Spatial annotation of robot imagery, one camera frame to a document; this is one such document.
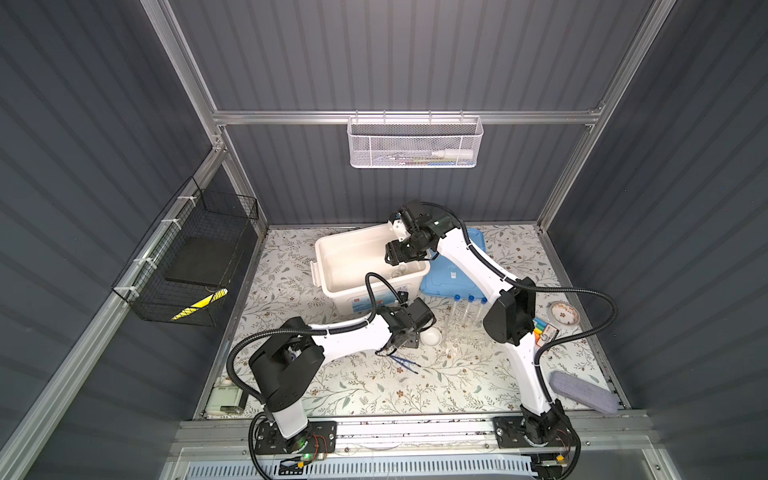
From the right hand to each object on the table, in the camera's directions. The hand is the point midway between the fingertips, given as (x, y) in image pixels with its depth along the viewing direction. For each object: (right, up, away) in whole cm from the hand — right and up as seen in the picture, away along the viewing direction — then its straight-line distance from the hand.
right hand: (396, 258), depth 90 cm
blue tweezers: (+3, -30, -4) cm, 30 cm away
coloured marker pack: (+45, -23, -1) cm, 50 cm away
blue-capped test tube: (+17, -11, -8) cm, 22 cm away
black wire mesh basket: (-51, -3, -20) cm, 55 cm away
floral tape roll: (+55, -18, +5) cm, 58 cm away
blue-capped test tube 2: (+18, -8, -30) cm, 36 cm away
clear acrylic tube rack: (+21, -24, 0) cm, 32 cm away
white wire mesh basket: (+8, +48, +33) cm, 59 cm away
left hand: (+3, -22, -3) cm, 23 cm away
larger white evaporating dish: (+10, -24, -1) cm, 26 cm away
